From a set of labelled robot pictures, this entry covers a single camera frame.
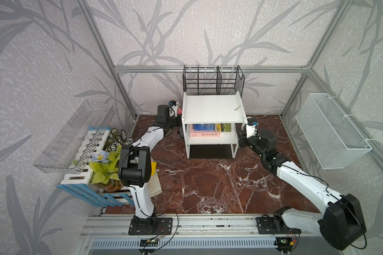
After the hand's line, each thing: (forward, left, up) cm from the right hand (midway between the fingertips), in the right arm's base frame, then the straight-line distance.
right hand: (237, 128), depth 80 cm
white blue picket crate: (-28, +67, +3) cm, 72 cm away
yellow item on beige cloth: (-20, +45, -25) cm, 55 cm away
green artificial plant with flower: (-21, +62, -3) cm, 65 cm away
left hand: (+14, +27, -5) cm, 31 cm away
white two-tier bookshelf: (+6, +14, +9) cm, 18 cm away
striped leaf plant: (-6, +60, +1) cm, 60 cm away
